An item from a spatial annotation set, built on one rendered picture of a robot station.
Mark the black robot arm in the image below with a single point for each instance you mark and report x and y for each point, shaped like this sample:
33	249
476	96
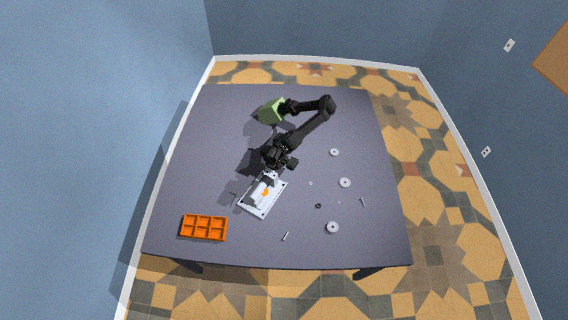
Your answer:
293	138

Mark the orange compartment tray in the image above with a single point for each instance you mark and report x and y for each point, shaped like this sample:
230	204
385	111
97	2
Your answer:
203	224

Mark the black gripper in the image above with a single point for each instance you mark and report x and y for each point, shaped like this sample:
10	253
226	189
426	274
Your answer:
290	163

